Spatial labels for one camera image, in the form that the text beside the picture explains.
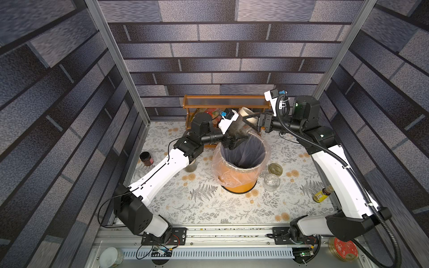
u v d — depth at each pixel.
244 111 0.58
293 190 0.88
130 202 0.40
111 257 0.64
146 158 0.92
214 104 1.08
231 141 0.60
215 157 0.75
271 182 0.91
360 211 0.38
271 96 0.54
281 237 0.73
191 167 0.92
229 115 0.56
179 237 0.74
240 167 0.68
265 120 0.53
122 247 0.74
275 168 0.95
